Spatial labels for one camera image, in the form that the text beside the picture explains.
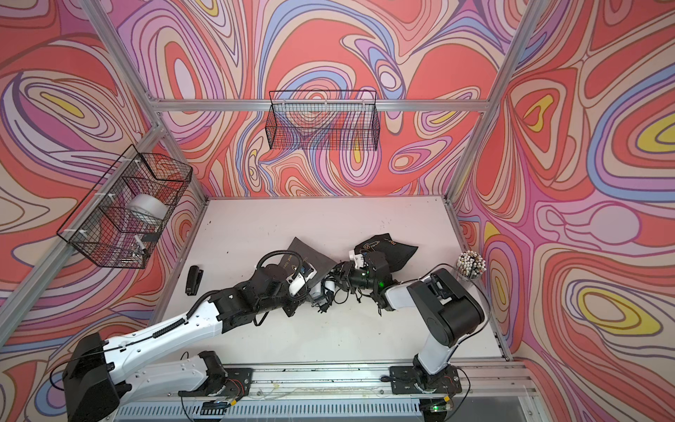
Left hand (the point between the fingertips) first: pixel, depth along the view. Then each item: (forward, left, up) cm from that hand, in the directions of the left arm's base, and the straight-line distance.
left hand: (312, 291), depth 76 cm
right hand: (+7, -4, -5) cm, 9 cm away
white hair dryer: (+2, -2, -3) cm, 4 cm away
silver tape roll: (+18, +47, +18) cm, 54 cm away
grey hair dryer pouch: (+11, -2, -2) cm, 11 cm away
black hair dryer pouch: (+19, -29, -9) cm, 36 cm away
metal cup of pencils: (+6, -47, +5) cm, 48 cm away
